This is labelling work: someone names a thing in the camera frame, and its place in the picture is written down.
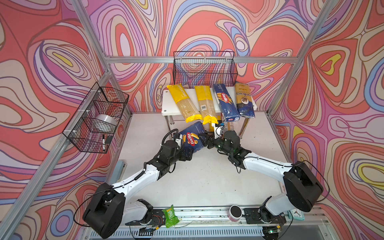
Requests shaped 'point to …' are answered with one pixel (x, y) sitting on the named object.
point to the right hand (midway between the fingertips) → (201, 137)
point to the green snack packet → (170, 217)
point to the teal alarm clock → (297, 214)
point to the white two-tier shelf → (169, 109)
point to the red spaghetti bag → (229, 125)
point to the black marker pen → (103, 143)
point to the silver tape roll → (105, 122)
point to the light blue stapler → (119, 172)
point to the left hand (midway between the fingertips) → (189, 147)
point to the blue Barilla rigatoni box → (190, 136)
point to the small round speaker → (234, 213)
